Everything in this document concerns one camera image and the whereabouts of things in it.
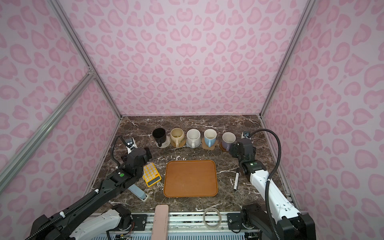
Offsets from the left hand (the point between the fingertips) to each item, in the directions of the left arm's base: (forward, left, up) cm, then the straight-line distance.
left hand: (139, 146), depth 79 cm
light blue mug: (+13, -39, -11) cm, 43 cm away
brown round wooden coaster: (+9, -47, -19) cm, 52 cm away
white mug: (+17, -28, -17) cm, 37 cm away
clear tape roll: (-34, -35, -18) cm, 53 cm away
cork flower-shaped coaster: (+11, -36, -19) cm, 42 cm away
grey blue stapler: (-19, 0, -14) cm, 24 cm away
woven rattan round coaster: (+11, -20, -15) cm, 27 cm away
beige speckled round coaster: (+13, -9, -18) cm, 24 cm away
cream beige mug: (+19, -17, -16) cm, 30 cm away
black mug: (+14, -7, -9) cm, 18 cm away
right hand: (+2, -55, -3) cm, 55 cm away
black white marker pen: (-12, -53, -19) cm, 57 cm away
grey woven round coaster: (+10, -30, -17) cm, 36 cm away
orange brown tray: (-10, -26, -20) cm, 34 cm away
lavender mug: (+14, -51, -14) cm, 55 cm away
